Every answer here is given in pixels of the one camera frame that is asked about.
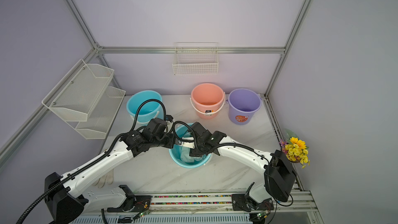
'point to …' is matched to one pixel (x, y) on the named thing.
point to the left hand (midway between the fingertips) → (175, 140)
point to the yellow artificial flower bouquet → (295, 150)
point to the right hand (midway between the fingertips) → (195, 142)
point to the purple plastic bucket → (242, 103)
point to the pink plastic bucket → (207, 99)
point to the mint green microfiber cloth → (185, 155)
